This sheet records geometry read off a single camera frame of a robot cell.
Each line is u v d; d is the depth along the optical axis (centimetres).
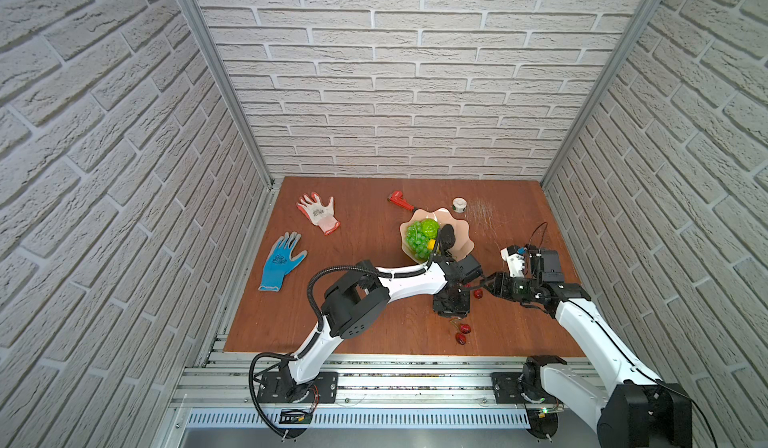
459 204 110
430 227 97
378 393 74
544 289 61
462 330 83
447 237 97
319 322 54
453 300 75
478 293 89
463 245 97
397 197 114
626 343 81
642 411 39
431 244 100
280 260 96
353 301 53
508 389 74
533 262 69
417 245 93
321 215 108
